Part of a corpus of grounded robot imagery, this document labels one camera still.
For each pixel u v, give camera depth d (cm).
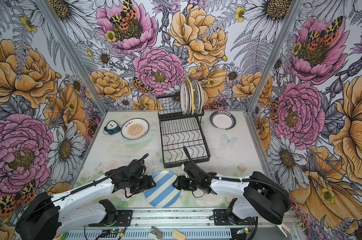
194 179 67
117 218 72
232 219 64
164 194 82
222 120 116
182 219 76
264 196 44
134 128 111
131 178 65
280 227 70
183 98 96
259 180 46
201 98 82
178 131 106
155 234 69
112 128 106
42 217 40
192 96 79
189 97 79
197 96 80
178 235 69
